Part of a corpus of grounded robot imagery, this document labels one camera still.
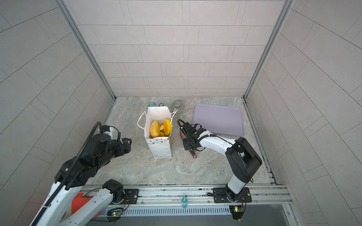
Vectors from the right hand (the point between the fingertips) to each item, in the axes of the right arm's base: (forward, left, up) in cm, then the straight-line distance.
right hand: (187, 146), depth 88 cm
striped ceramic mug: (+34, +5, +3) cm, 35 cm away
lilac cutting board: (+20, -24, -1) cm, 31 cm away
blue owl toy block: (+36, +26, +3) cm, 44 cm away
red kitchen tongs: (-9, -4, +5) cm, 11 cm away
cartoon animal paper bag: (-7, +14, +15) cm, 21 cm away
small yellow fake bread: (+3, +10, +18) cm, 21 cm away
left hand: (-6, +28, +21) cm, 35 cm away
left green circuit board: (-32, +34, +3) cm, 47 cm away
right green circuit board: (-33, -23, -4) cm, 41 cm away
